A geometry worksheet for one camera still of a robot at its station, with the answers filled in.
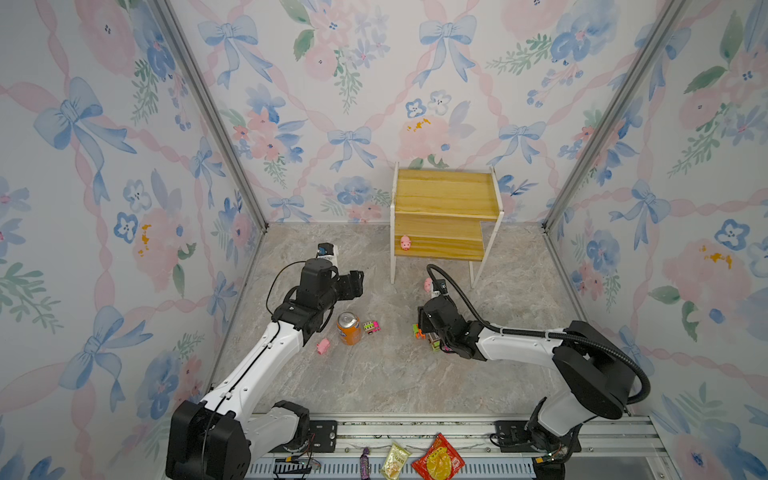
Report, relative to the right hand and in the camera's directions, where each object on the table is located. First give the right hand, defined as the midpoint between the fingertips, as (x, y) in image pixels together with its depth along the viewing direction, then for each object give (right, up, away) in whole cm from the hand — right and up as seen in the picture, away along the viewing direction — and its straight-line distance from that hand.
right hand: (425, 306), depth 90 cm
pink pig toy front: (-6, +19, +1) cm, 20 cm away
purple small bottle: (-17, -34, -20) cm, 43 cm away
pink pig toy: (-30, -11, -3) cm, 32 cm away
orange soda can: (-22, -5, -9) cm, 24 cm away
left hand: (-21, +11, -10) cm, 26 cm away
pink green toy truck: (-16, -6, 0) cm, 18 cm away
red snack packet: (+1, -33, -20) cm, 39 cm away
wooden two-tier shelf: (+4, +26, -11) cm, 29 cm away
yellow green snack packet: (-10, -33, -21) cm, 40 cm away
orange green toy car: (-3, -8, -2) cm, 8 cm away
